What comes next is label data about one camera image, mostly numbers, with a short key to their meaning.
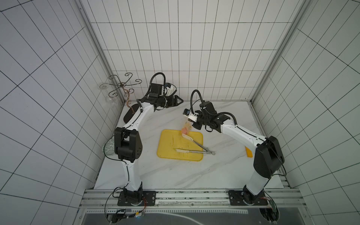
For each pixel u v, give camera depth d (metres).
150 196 0.74
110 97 0.90
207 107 0.66
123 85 0.87
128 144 0.51
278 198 0.74
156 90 0.71
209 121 0.65
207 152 0.86
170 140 0.95
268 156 0.46
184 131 0.95
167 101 0.78
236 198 0.73
